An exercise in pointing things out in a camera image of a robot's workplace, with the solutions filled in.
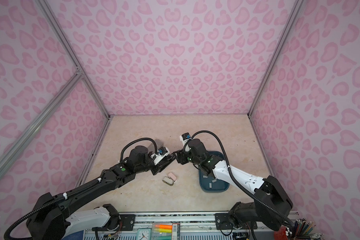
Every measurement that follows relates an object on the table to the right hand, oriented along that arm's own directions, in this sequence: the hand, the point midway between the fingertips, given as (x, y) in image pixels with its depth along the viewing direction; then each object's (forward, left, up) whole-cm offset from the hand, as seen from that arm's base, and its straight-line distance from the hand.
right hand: (177, 151), depth 80 cm
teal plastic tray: (-11, -18, -16) cm, 27 cm away
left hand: (-3, +5, 0) cm, 6 cm away
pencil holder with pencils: (-33, -53, -6) cm, 63 cm away
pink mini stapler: (-8, +4, -14) cm, 17 cm away
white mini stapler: (-10, +6, -15) cm, 19 cm away
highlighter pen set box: (-34, +5, -16) cm, 38 cm away
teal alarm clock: (-35, +14, -15) cm, 41 cm away
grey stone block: (+15, +14, -14) cm, 25 cm away
